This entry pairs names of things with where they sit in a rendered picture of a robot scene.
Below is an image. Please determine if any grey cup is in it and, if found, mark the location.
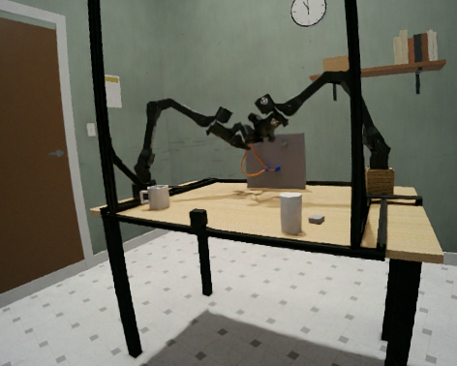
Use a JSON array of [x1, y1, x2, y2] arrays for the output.
[[139, 185, 169, 210]]

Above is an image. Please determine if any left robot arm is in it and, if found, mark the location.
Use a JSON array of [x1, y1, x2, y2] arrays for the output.
[[134, 98, 232, 183]]

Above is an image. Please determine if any grey cylinder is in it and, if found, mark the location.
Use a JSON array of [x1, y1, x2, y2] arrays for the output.
[[280, 193, 302, 234]]

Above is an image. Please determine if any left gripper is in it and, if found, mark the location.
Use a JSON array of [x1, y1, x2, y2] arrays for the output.
[[219, 127, 250, 150]]

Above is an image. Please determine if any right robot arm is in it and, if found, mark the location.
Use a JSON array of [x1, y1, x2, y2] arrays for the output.
[[248, 71, 391, 169]]

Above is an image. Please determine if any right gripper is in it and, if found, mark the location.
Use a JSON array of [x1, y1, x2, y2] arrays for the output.
[[239, 119, 275, 145]]

